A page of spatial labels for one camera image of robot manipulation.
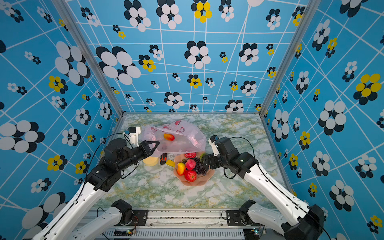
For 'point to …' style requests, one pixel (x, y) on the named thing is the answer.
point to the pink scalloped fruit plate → (201, 179)
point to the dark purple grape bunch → (200, 168)
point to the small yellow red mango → (181, 167)
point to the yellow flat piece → (170, 163)
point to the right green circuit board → (251, 234)
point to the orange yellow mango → (169, 137)
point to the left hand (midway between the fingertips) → (160, 142)
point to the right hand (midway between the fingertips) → (209, 158)
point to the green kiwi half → (201, 156)
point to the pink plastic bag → (187, 138)
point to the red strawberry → (190, 155)
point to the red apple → (190, 175)
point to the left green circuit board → (123, 232)
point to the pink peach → (190, 164)
